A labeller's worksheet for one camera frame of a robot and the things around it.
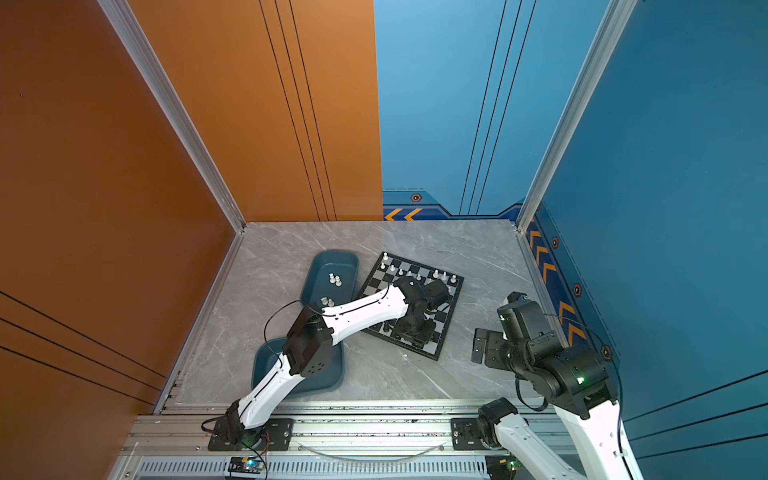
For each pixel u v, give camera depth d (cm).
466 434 72
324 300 96
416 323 75
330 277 101
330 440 74
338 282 101
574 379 37
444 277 100
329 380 76
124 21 70
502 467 70
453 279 99
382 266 105
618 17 70
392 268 103
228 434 64
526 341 43
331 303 97
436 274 100
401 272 102
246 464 71
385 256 106
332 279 102
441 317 92
